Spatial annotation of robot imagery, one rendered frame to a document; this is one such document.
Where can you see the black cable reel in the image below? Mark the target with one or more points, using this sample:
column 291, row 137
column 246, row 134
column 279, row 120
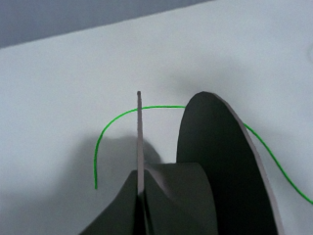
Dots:
column 218, row 179

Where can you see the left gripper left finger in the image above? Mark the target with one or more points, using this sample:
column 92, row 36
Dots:
column 120, row 217

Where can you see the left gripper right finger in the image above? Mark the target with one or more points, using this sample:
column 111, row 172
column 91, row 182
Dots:
column 164, row 217

